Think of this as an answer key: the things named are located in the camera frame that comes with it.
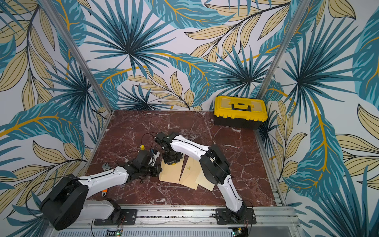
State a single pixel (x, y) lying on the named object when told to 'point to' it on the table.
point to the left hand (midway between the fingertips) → (161, 171)
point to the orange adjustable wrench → (106, 167)
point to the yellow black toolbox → (235, 112)
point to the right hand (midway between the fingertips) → (171, 162)
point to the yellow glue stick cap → (142, 147)
